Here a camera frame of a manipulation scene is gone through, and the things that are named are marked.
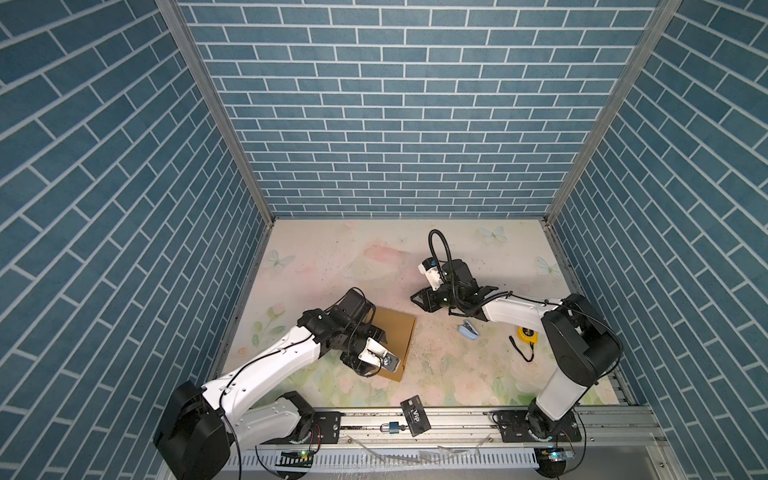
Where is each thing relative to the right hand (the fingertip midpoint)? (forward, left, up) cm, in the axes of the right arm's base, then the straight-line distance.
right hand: (413, 293), depth 90 cm
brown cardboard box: (-8, +4, -8) cm, 12 cm away
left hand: (-18, +8, +2) cm, 19 cm away
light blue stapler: (-8, -17, -6) cm, 20 cm away
